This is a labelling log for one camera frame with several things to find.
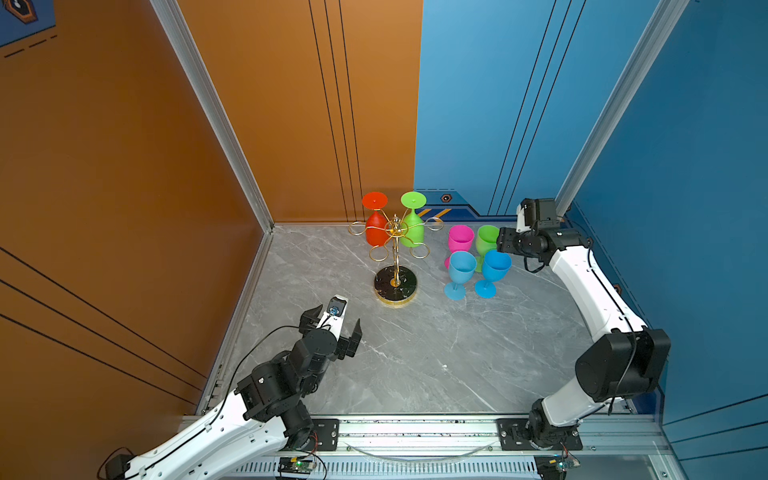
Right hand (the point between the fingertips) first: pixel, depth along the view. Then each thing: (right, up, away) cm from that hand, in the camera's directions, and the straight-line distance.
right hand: (505, 240), depth 85 cm
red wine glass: (-37, +3, -4) cm, 37 cm away
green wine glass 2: (-26, +4, +5) cm, 27 cm away
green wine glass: (-3, 0, +9) cm, 9 cm away
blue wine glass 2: (-10, -8, +9) cm, 16 cm away
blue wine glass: (0, -8, +7) cm, 10 cm away
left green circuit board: (-56, -54, -14) cm, 79 cm away
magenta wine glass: (-10, +1, +12) cm, 16 cm away
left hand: (-45, -18, -13) cm, 50 cm away
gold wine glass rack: (-31, -14, +14) cm, 37 cm away
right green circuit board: (+5, -54, -15) cm, 57 cm away
